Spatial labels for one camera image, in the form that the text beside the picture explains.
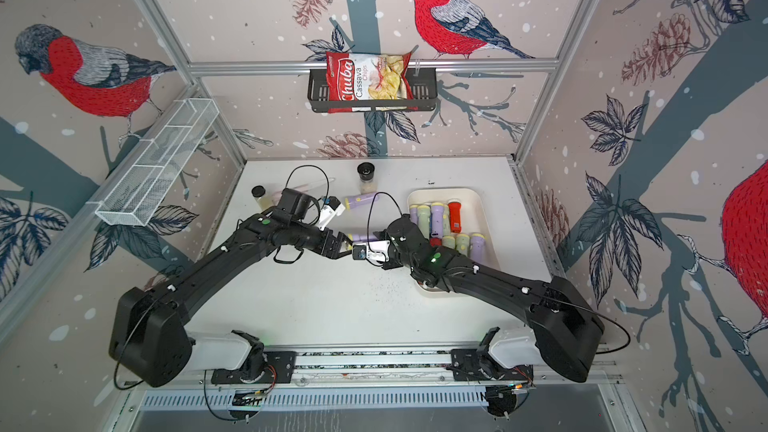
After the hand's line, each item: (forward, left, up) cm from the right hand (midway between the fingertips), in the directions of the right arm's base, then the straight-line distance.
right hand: (377, 232), depth 81 cm
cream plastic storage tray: (+17, -32, -15) cm, 39 cm away
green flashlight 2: (+4, -21, -11) cm, 25 cm away
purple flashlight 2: (+6, -10, +1) cm, 12 cm away
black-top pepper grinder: (+27, +6, -4) cm, 28 cm away
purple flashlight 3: (+11, -18, -10) cm, 23 cm away
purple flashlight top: (-4, +4, +4) cm, 7 cm away
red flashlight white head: (+17, -25, -12) cm, 33 cm away
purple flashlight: (+20, +9, -12) cm, 25 cm away
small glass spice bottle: (+17, +41, -9) cm, 46 cm away
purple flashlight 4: (+3, -31, -13) cm, 34 cm away
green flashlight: (+12, -21, -12) cm, 27 cm away
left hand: (-4, +7, +1) cm, 8 cm away
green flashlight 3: (+4, -26, -13) cm, 29 cm away
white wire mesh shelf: (+10, +59, +16) cm, 62 cm away
